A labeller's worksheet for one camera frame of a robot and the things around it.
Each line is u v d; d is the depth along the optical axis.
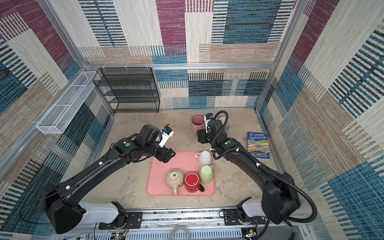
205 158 0.85
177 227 0.69
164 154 0.66
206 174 0.78
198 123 0.99
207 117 0.73
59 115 0.73
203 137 0.74
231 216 0.73
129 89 1.09
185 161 0.94
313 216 0.38
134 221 0.73
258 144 0.97
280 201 0.41
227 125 0.61
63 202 0.39
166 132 0.66
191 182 0.77
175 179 0.78
